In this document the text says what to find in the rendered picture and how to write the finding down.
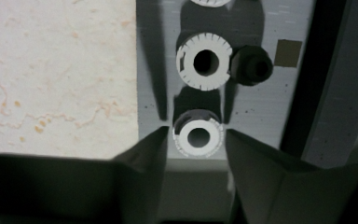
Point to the long black flat bar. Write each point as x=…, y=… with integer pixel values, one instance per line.
x=323, y=124

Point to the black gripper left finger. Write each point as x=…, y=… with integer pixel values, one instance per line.
x=86, y=189

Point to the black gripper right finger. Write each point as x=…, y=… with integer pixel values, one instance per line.
x=279, y=188

